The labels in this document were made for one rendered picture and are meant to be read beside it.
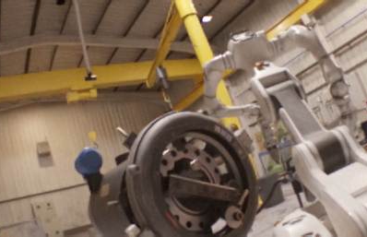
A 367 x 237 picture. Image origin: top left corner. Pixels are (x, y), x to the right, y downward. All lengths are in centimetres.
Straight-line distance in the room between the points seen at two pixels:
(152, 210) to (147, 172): 16
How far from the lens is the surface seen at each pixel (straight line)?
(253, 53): 167
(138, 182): 133
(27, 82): 1319
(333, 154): 111
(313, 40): 148
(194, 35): 577
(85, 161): 202
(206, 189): 147
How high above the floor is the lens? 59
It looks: 13 degrees up
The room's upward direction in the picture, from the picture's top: 19 degrees counter-clockwise
